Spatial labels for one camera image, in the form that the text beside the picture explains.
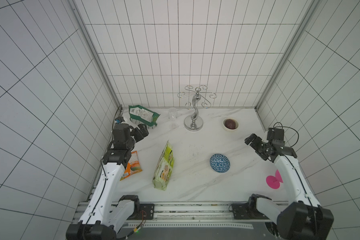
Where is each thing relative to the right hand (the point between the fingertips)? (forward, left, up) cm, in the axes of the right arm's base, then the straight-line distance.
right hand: (245, 141), depth 83 cm
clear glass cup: (+19, +43, 0) cm, 47 cm away
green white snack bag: (+21, +67, -3) cm, 70 cm away
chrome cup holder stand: (+23, +28, -14) cm, 39 cm away
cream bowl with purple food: (+19, +3, -8) cm, 21 cm away
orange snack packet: (-14, +64, -11) cm, 67 cm away
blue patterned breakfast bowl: (-8, +13, -14) cm, 20 cm away
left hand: (-2, +59, +9) cm, 60 cm away
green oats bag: (-18, +44, +1) cm, 47 cm away
